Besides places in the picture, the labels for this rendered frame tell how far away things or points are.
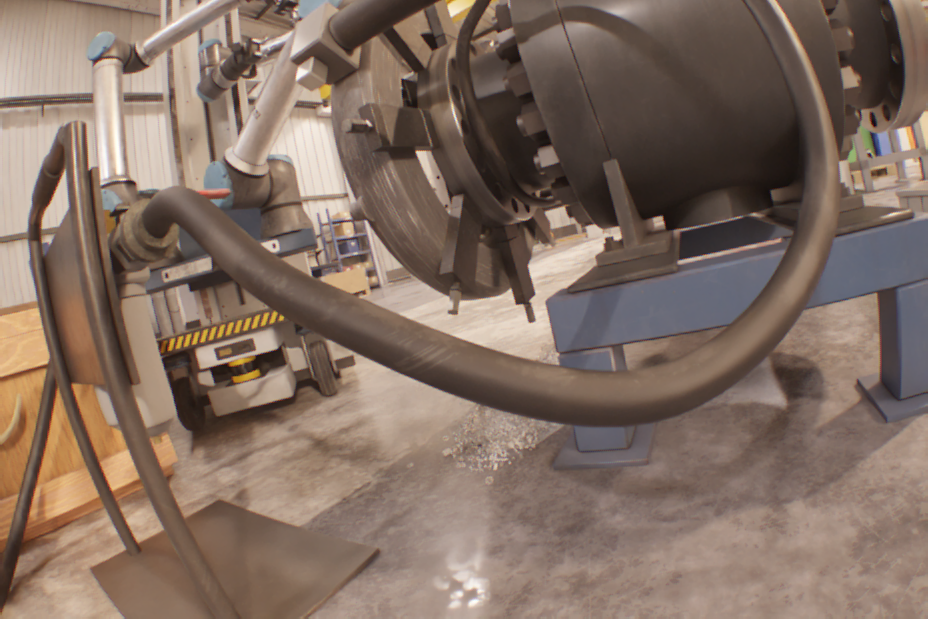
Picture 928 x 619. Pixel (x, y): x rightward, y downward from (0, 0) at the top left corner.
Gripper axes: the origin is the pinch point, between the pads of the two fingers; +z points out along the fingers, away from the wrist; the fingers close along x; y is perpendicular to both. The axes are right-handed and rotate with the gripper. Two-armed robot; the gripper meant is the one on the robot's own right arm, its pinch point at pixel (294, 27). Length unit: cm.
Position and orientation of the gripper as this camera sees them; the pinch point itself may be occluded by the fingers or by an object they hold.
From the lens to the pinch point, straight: 140.8
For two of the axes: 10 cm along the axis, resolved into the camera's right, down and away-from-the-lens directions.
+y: -4.6, 1.6, -8.7
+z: 2.5, 9.7, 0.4
